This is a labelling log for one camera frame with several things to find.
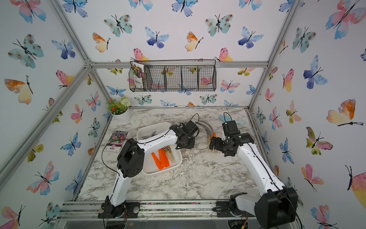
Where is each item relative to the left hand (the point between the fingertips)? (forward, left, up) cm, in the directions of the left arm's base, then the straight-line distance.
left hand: (193, 145), depth 91 cm
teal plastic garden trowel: (+27, -29, -6) cm, 40 cm away
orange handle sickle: (-8, +23, -5) cm, 24 cm away
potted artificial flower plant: (+25, +51, +8) cm, 57 cm away
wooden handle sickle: (-5, +15, -3) cm, 16 cm away
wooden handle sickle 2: (+8, -11, -6) cm, 15 cm away
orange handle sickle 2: (-7, +18, -4) cm, 19 cm away
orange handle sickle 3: (+11, -16, -6) cm, 21 cm away
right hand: (-7, -14, +9) cm, 18 cm away
